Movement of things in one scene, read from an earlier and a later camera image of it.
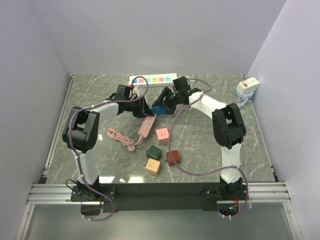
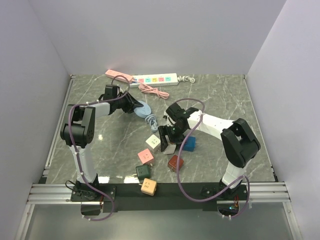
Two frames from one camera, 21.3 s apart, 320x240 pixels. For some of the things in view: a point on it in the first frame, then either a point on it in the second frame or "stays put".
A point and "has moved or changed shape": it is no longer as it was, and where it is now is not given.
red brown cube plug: x=175 y=156 has moved or changed shape
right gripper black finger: x=163 y=97 to x=162 y=130
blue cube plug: x=158 y=109 to x=190 y=144
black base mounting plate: x=159 y=197 stays put
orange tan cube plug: x=152 y=166 to x=148 y=186
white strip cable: x=188 y=77 stays put
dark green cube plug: x=153 y=152 to x=143 y=171
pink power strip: x=146 y=125 to x=112 y=74
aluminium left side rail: x=45 y=176 stays put
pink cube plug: x=163 y=135 has moved or changed shape
